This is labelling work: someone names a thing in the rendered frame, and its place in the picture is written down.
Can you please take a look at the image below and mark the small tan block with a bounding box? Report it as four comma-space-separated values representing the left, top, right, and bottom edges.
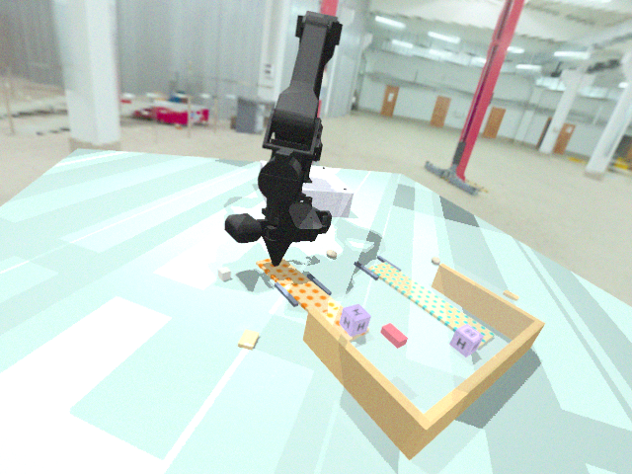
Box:
238, 329, 259, 350

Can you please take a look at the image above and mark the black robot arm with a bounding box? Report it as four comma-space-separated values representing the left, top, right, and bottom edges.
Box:
258, 11, 343, 243

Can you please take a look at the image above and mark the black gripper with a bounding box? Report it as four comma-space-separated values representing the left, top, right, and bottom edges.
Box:
224, 198, 292, 267

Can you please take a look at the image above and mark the pink rectangular block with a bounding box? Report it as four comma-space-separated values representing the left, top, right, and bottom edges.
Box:
380, 323, 408, 349

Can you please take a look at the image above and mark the orange polka-dot strip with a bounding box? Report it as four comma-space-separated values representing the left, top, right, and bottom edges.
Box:
256, 258, 330, 313

